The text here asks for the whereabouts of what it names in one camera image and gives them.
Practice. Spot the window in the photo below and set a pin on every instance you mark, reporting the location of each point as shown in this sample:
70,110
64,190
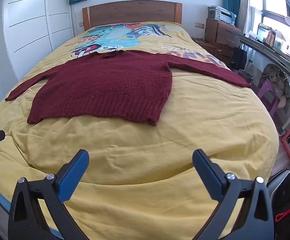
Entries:
272,5

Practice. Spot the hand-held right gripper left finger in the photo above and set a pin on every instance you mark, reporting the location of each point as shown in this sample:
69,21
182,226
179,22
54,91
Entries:
75,175

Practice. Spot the low wooden nightstand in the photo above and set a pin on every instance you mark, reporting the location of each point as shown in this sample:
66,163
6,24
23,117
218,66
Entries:
217,51

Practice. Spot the bed with yellow printed cover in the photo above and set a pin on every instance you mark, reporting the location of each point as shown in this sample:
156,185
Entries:
159,142

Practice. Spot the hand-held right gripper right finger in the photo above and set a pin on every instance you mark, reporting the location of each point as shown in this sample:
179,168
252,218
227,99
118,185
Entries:
208,177

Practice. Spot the wooden dresser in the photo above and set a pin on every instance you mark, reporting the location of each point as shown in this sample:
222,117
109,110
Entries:
224,33

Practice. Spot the white printer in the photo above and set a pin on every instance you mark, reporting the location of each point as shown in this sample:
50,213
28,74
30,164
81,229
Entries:
221,15

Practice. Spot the dark red knitted sweater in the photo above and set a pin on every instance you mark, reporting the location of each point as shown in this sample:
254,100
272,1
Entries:
105,85

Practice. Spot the pink plastic stool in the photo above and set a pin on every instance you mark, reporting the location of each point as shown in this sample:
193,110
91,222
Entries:
267,92

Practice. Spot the wooden bed headboard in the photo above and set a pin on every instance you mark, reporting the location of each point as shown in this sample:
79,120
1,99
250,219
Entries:
132,12

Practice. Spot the wall outlet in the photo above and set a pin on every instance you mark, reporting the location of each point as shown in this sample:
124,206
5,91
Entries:
199,25

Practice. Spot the white wardrobe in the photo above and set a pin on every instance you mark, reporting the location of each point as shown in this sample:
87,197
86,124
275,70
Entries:
30,25

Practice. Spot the pink chair with clothes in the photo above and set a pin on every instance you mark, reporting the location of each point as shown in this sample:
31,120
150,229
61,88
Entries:
277,77

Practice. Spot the black bag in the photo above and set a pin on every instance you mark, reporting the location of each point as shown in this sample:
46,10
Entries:
239,57

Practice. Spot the glass desk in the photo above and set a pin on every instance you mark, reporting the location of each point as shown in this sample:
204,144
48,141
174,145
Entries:
272,53

